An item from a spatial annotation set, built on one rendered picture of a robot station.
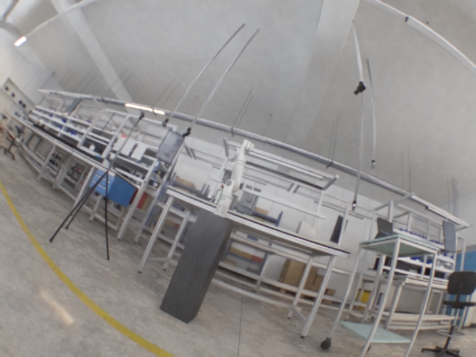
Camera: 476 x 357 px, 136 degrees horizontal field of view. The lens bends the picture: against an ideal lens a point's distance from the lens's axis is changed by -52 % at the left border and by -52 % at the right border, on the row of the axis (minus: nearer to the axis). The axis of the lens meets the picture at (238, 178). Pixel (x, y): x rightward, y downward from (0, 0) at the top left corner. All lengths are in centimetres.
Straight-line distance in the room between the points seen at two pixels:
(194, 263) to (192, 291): 21
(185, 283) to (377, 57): 377
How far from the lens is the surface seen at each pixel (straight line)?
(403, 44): 354
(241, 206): 405
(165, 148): 320
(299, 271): 536
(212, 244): 144
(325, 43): 299
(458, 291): 276
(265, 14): 348
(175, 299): 156
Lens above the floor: 66
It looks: 19 degrees up
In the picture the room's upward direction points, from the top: 23 degrees clockwise
